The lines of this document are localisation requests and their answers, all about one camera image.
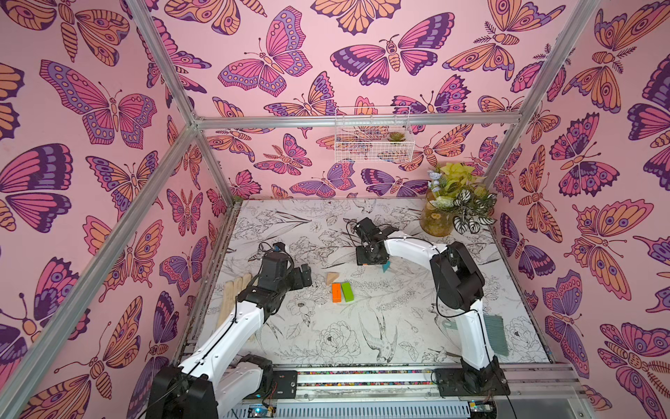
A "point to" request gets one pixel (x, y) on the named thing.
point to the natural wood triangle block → (331, 277)
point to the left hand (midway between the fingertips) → (301, 268)
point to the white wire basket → (377, 143)
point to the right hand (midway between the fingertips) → (366, 256)
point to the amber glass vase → (437, 216)
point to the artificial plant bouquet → (457, 188)
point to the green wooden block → (348, 291)
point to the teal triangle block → (386, 265)
